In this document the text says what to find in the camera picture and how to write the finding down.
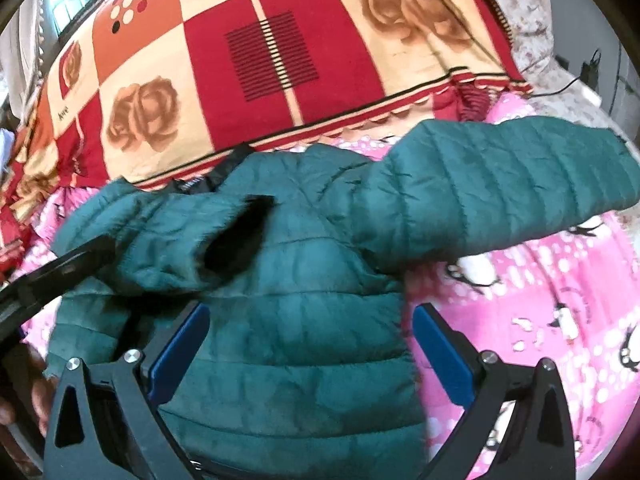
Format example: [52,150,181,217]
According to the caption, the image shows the black power adapter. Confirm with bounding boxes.
[579,49,601,91]

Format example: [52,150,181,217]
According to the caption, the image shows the dark green puffer jacket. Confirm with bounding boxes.
[43,115,640,480]

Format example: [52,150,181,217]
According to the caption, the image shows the red rose patterned blanket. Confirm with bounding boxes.
[1,0,530,274]

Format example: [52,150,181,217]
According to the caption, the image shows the floral white bedsheet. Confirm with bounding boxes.
[496,0,634,142]

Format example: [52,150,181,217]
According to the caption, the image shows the black charging cable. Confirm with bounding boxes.
[422,0,601,99]

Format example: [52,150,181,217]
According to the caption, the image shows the pink penguin bedsheet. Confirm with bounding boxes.
[19,91,640,480]

